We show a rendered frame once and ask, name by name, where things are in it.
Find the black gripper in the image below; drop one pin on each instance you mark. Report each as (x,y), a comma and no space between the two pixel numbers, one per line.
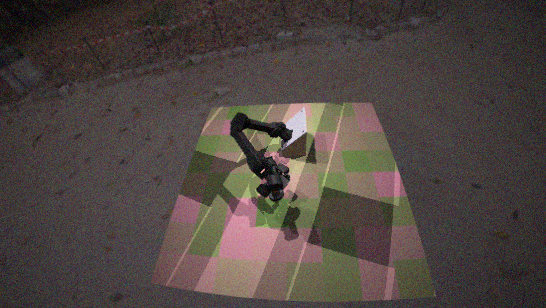
(263,189)

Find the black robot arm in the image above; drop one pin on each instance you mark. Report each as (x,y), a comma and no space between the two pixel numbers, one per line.
(256,160)

